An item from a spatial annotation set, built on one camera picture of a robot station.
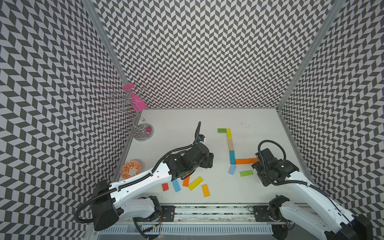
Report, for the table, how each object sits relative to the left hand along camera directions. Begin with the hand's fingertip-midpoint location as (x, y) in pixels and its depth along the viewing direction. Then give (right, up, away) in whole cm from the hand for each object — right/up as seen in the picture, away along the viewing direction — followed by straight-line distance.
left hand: (206, 156), depth 75 cm
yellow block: (+17, +9, +30) cm, 36 cm away
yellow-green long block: (-6, -17, +8) cm, 19 cm away
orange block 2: (+29, -6, +14) cm, 32 cm away
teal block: (+17, -4, +18) cm, 25 cm away
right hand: (+27, -11, +5) cm, 30 cm away
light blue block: (+16, -11, +14) cm, 24 cm away
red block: (-22, -18, +6) cm, 29 cm away
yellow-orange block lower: (0, -21, +6) cm, 22 cm away
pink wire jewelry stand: (-44, +31, +13) cm, 56 cm away
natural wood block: (+17, +4, +26) cm, 32 cm away
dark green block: (+12, +11, +31) cm, 35 cm away
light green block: (+25, -13, +14) cm, 31 cm away
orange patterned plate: (-44, -9, +11) cm, 46 cm away
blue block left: (-17, -18, +8) cm, 26 cm away
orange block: (+23, -6, +14) cm, 28 cm away
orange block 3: (-11, -16, +8) cm, 21 cm away
